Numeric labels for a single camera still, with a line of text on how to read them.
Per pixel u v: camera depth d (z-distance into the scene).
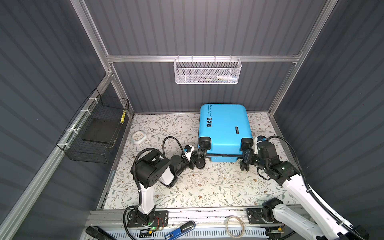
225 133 0.84
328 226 0.40
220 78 0.91
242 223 0.71
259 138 0.69
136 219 0.72
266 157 0.59
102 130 0.77
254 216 0.73
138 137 1.02
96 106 0.77
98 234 0.67
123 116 0.83
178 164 0.73
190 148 0.80
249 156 0.69
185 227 0.68
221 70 1.24
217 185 0.84
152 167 0.52
